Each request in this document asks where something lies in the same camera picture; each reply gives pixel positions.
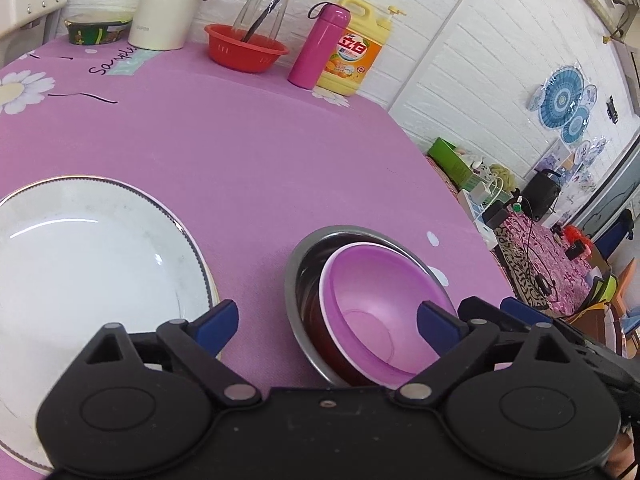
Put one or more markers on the leopard print cloth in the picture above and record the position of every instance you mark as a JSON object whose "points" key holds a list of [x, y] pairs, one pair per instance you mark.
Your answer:
{"points": [[520, 265]]}

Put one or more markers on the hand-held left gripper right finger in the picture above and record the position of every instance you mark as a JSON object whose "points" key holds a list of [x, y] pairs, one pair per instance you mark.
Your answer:
{"points": [[440, 327]]}

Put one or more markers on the black straw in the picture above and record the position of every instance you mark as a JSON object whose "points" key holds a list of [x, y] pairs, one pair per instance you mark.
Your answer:
{"points": [[272, 5]]}

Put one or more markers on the stainless steel bowl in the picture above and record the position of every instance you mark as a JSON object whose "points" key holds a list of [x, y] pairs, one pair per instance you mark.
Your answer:
{"points": [[305, 265]]}

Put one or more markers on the purple plastic bowl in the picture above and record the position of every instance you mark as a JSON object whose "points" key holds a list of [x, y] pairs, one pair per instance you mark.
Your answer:
{"points": [[380, 300]]}

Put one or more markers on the yellow detergent bottle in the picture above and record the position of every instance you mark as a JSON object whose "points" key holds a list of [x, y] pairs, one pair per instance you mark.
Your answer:
{"points": [[355, 60]]}

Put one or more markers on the cream thermos jug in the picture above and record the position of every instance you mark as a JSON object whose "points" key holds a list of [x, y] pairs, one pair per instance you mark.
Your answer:
{"points": [[160, 10]]}

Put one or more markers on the red plastic basket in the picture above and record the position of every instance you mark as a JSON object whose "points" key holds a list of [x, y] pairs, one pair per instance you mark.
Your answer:
{"points": [[240, 57]]}

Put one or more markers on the red ceramic bowl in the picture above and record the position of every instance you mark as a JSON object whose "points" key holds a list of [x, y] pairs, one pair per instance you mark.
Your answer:
{"points": [[320, 332]]}

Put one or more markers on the black speaker box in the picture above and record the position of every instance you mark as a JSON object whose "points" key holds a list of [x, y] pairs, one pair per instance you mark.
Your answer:
{"points": [[540, 195]]}

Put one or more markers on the red plastic object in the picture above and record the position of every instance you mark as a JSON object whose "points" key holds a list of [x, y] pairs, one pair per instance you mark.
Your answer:
{"points": [[577, 235]]}

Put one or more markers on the green instant noodle bowl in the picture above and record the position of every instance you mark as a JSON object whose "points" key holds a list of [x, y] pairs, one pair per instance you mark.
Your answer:
{"points": [[95, 32]]}

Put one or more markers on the floral wall sticker sheet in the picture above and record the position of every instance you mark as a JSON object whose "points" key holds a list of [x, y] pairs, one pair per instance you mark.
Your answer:
{"points": [[575, 170]]}

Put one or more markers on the glass pitcher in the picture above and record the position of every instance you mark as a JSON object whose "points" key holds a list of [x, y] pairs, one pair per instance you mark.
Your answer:
{"points": [[270, 5]]}

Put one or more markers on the blue round wall decoration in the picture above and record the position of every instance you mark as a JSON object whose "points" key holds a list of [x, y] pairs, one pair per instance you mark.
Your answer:
{"points": [[562, 97]]}

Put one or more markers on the person's right hand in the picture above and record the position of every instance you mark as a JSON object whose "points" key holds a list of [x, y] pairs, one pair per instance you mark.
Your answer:
{"points": [[625, 452]]}

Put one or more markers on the pink insulated bottle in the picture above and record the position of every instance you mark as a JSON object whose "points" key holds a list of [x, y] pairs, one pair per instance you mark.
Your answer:
{"points": [[315, 50]]}

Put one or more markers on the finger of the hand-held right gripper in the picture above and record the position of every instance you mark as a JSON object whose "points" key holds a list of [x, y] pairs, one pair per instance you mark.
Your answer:
{"points": [[520, 310], [480, 309]]}

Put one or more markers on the white power strip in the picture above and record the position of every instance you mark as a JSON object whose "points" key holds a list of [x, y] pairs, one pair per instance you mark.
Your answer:
{"points": [[472, 205]]}

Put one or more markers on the yellow fluffy ball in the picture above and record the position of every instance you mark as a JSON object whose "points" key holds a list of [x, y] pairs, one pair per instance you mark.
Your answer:
{"points": [[502, 175]]}

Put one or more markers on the blue chair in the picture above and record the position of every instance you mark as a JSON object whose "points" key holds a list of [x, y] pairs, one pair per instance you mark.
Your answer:
{"points": [[612, 237]]}

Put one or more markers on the purple floral blanket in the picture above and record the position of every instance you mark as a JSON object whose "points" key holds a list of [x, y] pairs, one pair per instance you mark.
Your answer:
{"points": [[565, 275]]}

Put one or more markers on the green box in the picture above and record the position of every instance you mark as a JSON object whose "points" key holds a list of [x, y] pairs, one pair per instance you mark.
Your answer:
{"points": [[450, 160]]}

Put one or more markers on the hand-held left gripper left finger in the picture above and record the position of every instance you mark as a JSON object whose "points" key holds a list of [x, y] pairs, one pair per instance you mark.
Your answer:
{"points": [[217, 325]]}

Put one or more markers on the purple floral tablecloth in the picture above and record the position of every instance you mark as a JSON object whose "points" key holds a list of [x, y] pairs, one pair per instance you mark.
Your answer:
{"points": [[225, 150]]}

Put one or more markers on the black charger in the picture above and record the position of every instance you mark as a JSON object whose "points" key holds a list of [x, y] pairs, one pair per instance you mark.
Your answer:
{"points": [[496, 214]]}

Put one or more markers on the black wall switch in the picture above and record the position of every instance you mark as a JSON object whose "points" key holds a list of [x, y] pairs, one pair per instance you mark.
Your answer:
{"points": [[612, 110]]}

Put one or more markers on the white plate with gold rim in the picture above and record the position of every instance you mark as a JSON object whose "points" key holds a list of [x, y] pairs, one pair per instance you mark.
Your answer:
{"points": [[90, 270]]}

